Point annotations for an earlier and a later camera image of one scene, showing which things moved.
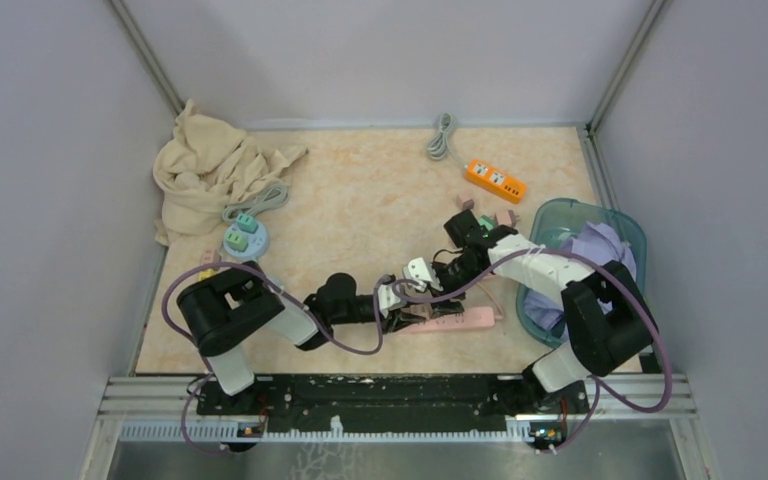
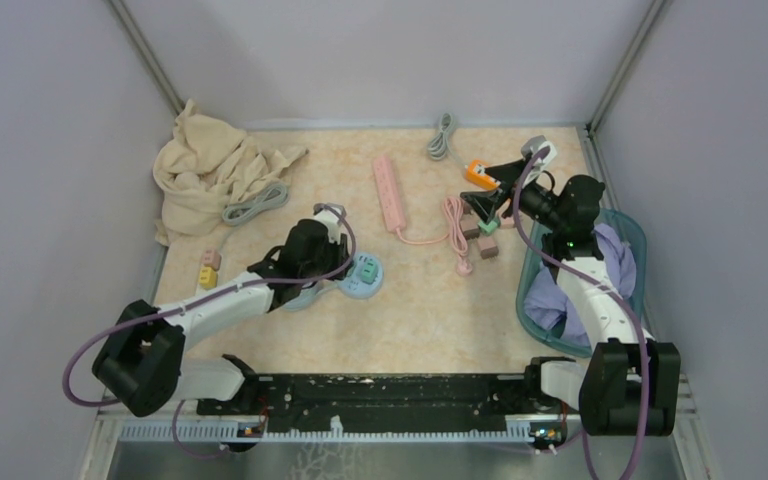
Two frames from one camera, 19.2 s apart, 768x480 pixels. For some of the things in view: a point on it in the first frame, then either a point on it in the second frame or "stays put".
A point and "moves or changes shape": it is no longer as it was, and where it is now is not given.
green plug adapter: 487,221 stays put
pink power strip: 472,317 to 389,195
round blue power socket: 257,242 to 364,277
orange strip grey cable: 440,144 stays put
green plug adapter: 236,241 to 369,272
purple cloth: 591,245 stays put
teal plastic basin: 556,219 stays put
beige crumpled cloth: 204,163 stays put
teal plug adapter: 247,223 to 358,268
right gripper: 446,306 to 488,202
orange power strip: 494,181 stays put
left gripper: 399,319 to 340,253
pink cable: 498,317 moves or changes shape
